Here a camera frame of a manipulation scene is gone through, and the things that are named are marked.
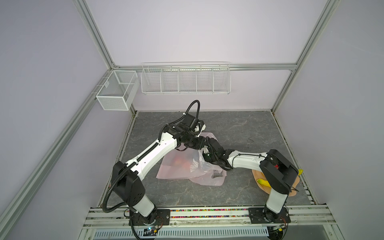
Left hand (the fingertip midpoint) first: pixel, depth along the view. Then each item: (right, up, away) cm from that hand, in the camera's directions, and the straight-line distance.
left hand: (203, 147), depth 77 cm
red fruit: (-14, -9, +8) cm, 18 cm away
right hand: (-7, -10, +8) cm, 15 cm away
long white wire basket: (-9, +43, +21) cm, 49 cm away
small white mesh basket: (-58, +36, +25) cm, 73 cm away
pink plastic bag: (0, -12, -3) cm, 13 cm away
